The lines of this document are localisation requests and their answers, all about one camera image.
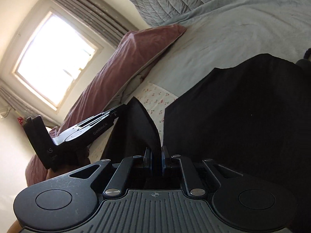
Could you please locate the pink velvet duvet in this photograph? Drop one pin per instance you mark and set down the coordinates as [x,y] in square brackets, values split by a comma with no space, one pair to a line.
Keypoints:
[126,69]

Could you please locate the window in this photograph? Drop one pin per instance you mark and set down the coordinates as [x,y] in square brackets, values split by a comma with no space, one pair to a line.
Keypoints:
[53,59]

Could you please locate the grey curtain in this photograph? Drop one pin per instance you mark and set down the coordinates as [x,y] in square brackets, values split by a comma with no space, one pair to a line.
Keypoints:
[100,17]

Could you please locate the grey fleece blanket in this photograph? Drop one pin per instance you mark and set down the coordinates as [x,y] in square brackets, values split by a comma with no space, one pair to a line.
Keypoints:
[224,33]

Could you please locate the left hand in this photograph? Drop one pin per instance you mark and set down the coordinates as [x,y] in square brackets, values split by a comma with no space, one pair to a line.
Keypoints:
[83,160]

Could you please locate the black pants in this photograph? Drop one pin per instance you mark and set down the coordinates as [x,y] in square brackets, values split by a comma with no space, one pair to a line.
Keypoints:
[254,117]

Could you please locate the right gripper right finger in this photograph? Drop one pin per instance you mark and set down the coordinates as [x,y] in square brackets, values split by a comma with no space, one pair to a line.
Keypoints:
[165,157]

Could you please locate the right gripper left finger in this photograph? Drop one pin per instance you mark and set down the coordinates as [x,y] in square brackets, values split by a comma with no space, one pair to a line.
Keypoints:
[147,159]

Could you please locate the cherry print bed sheet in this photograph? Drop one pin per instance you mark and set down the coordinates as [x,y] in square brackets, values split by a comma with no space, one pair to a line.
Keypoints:
[154,99]

